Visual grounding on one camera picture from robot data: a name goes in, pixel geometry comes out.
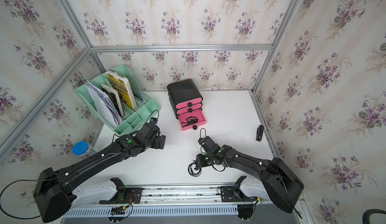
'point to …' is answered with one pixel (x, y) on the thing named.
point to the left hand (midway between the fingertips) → (160, 139)
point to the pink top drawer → (188, 104)
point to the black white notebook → (114, 96)
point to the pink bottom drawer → (200, 121)
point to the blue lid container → (83, 148)
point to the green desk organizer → (147, 107)
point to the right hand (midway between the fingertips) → (199, 163)
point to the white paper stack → (104, 105)
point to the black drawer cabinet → (182, 92)
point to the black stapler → (259, 133)
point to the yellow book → (121, 85)
